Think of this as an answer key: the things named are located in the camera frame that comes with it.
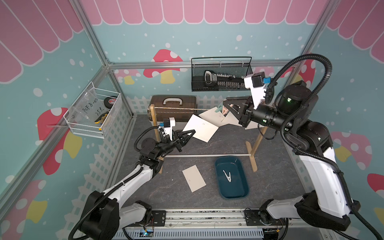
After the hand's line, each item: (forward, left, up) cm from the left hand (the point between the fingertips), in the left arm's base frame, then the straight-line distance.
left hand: (196, 134), depth 66 cm
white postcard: (-7, +1, -34) cm, 35 cm away
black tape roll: (+21, +47, -1) cm, 52 cm away
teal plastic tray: (-6, -22, -34) cm, 41 cm away
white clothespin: (-7, -19, -33) cm, 39 cm away
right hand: (-2, -10, +20) cm, 23 cm away
